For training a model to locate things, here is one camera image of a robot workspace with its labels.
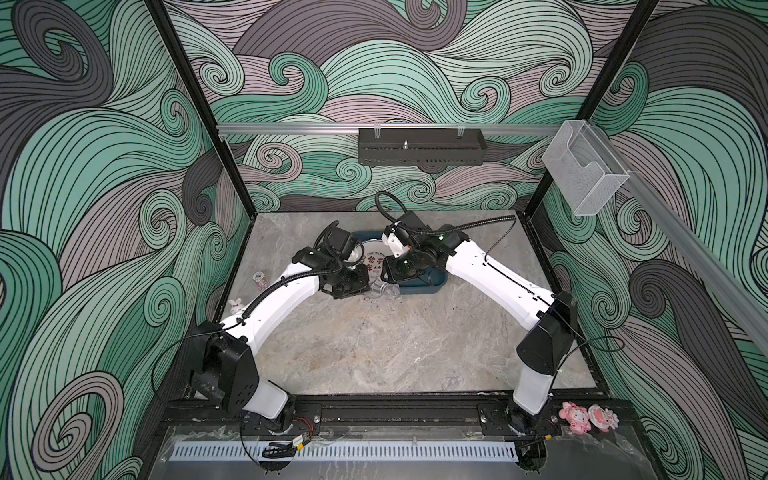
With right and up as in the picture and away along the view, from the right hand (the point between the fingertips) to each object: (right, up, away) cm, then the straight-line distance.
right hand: (387, 276), depth 78 cm
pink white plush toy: (+52, -34, -7) cm, 63 cm away
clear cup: (-1, -5, +7) cm, 9 cm away
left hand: (-4, -3, +2) cm, 5 cm away
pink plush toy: (+46, -34, -7) cm, 58 cm away
